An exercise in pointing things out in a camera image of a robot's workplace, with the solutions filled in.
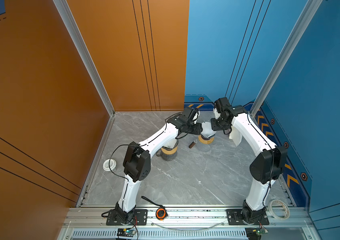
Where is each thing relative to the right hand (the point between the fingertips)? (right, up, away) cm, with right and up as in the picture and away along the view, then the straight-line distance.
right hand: (214, 126), depth 88 cm
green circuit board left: (-47, -50, -17) cm, 71 cm away
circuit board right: (+15, -49, -18) cm, 55 cm away
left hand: (-8, -1, 0) cm, 8 cm away
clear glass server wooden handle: (-6, -14, +11) cm, 18 cm away
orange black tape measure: (-30, -42, -16) cm, 54 cm away
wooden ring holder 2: (-27, -15, -2) cm, 31 cm away
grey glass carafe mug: (-29, -19, +3) cm, 34 cm away
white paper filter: (-4, -3, +1) cm, 5 cm away
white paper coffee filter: (-26, -10, -2) cm, 28 cm away
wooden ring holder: (-2, -8, +1) cm, 9 cm away
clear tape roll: (+26, -43, -15) cm, 53 cm away
